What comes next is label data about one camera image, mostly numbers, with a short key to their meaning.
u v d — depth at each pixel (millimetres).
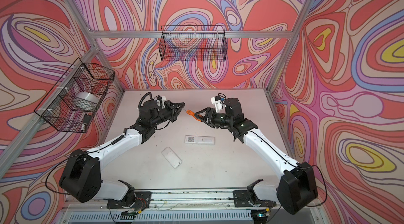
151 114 620
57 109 666
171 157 860
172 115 719
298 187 396
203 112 687
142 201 724
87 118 737
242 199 724
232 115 584
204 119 663
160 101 719
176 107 743
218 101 704
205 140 916
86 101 703
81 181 419
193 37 885
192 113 746
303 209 416
